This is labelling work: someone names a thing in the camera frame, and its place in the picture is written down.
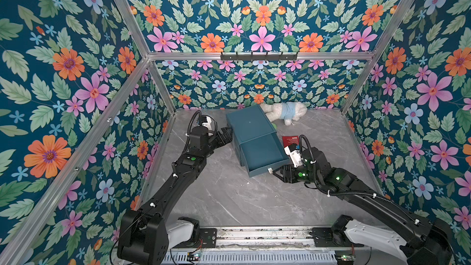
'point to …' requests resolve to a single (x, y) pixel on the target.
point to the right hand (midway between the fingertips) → (279, 168)
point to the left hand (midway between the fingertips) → (227, 130)
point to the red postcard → (287, 140)
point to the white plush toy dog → (287, 111)
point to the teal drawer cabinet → (255, 142)
